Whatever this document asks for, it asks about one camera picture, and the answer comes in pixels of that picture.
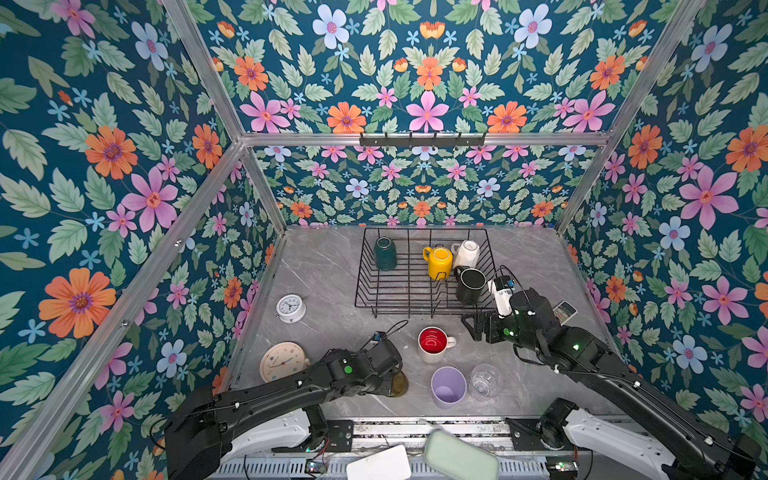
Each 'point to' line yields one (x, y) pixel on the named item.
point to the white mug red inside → (433, 342)
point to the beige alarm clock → (281, 360)
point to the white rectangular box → (389, 464)
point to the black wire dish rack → (424, 268)
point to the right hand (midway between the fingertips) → (474, 314)
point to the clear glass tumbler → (485, 381)
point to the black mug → (469, 283)
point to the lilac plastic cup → (448, 386)
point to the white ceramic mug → (466, 254)
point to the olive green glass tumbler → (400, 385)
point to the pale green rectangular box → (451, 458)
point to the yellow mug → (439, 260)
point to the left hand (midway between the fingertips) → (395, 382)
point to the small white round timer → (290, 308)
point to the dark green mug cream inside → (385, 253)
